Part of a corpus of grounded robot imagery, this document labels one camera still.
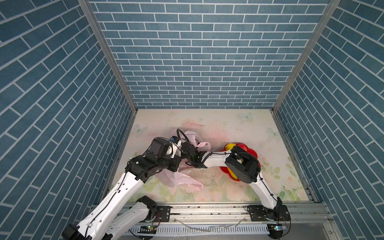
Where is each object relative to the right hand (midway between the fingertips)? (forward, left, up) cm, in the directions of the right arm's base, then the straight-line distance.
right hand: (178, 146), depth 96 cm
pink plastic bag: (-26, -8, +18) cm, 33 cm away
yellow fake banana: (-26, -29, +26) cm, 47 cm away
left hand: (-17, -7, +16) cm, 24 cm away
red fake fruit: (+1, -41, +4) cm, 41 cm away
